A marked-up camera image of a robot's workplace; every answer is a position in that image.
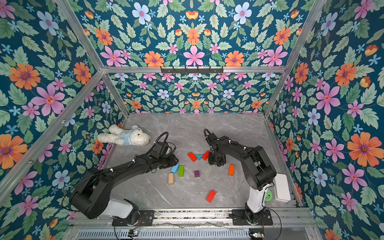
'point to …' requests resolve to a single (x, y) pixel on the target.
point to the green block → (181, 170)
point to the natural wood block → (171, 177)
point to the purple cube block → (197, 173)
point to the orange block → (231, 170)
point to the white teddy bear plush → (134, 136)
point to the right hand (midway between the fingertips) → (216, 161)
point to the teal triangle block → (199, 156)
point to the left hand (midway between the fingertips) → (179, 160)
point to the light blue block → (174, 169)
